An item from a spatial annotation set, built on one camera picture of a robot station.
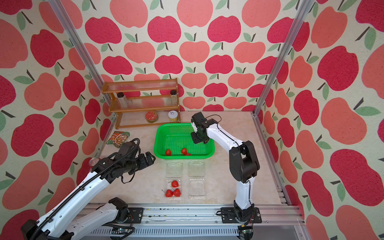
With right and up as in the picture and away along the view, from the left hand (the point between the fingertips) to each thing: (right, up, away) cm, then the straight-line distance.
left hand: (150, 164), depth 76 cm
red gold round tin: (-10, +27, +39) cm, 48 cm away
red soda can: (-35, -1, +6) cm, 36 cm away
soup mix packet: (-30, +11, +27) cm, 42 cm away
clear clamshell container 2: (+25, -8, +16) cm, 30 cm away
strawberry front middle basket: (+17, +3, +20) cm, 26 cm away
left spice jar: (-25, +37, +23) cm, 50 cm away
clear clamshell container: (+11, -8, +13) cm, 19 cm away
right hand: (+25, +10, +17) cm, 32 cm away
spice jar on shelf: (+9, +41, +23) cm, 48 cm away
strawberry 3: (+14, -16, +3) cm, 21 cm away
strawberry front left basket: (+6, +2, +20) cm, 21 cm away
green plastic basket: (+8, +9, +28) cm, 31 cm away
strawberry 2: (+9, -17, +3) cm, 19 cm away
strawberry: (+12, -13, +6) cm, 19 cm away
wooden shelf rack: (-18, +38, +42) cm, 60 cm away
